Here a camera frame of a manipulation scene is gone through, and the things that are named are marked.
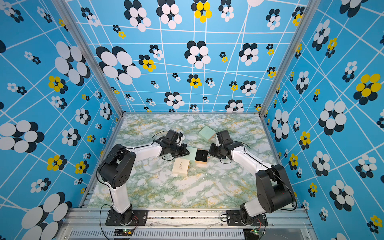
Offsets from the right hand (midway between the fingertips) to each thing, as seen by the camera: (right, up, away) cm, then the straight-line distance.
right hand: (211, 151), depth 90 cm
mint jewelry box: (-7, -4, +4) cm, 9 cm away
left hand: (-12, -1, +3) cm, 13 cm away
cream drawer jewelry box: (-19, -9, -1) cm, 21 cm away
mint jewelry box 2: (-2, +10, +15) cm, 18 cm away
